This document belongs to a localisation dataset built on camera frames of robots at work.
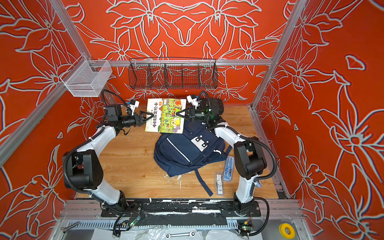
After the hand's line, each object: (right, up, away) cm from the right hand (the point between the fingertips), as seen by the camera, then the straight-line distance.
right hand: (176, 115), depth 74 cm
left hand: (-16, 0, +9) cm, 18 cm away
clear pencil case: (+23, -37, +6) cm, 44 cm away
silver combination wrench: (+8, -55, -7) cm, 55 cm away
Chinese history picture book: (-6, -2, +2) cm, 7 cm away
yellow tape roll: (+49, -53, -7) cm, 72 cm away
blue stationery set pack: (+30, -31, +12) cm, 45 cm away
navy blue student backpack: (+10, -19, +17) cm, 28 cm away
